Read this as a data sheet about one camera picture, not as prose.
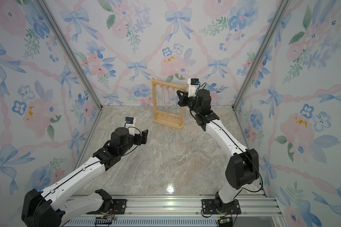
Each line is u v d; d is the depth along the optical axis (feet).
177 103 2.35
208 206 2.41
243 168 1.47
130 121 2.14
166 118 3.38
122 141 1.91
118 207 2.41
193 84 2.16
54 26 2.46
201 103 1.99
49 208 1.26
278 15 2.35
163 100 3.12
